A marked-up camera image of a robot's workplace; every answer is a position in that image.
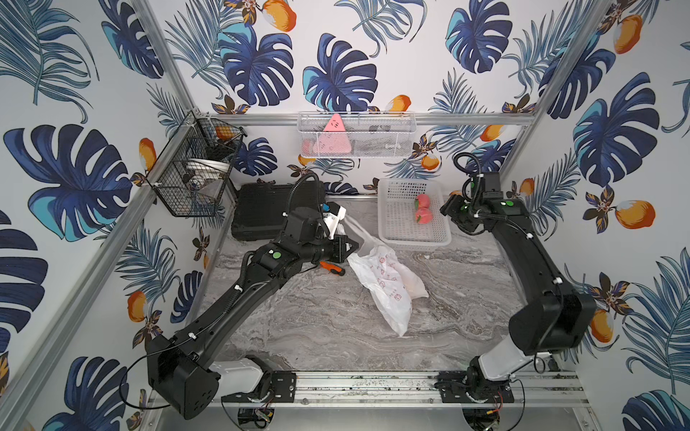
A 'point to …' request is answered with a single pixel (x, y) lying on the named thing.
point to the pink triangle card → (334, 138)
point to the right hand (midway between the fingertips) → (447, 210)
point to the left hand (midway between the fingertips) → (358, 240)
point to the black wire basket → (192, 177)
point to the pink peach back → (423, 200)
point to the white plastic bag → (391, 284)
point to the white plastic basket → (397, 223)
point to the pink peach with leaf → (423, 215)
